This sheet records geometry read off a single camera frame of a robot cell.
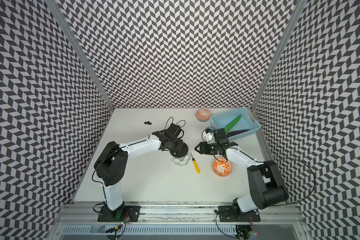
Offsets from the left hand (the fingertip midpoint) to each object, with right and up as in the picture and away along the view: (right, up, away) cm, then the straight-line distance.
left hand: (179, 147), depth 92 cm
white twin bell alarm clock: (+1, -5, -7) cm, 9 cm away
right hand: (+12, -2, -4) cm, 12 cm away
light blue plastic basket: (+49, +16, +19) cm, 55 cm away
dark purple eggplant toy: (+33, +9, -2) cm, 34 cm away
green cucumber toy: (+37, +14, +13) cm, 42 cm away
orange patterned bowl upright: (+25, -11, -5) cm, 28 cm away
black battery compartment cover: (-26, +15, +20) cm, 36 cm away
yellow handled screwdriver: (+9, -10, -1) cm, 14 cm away
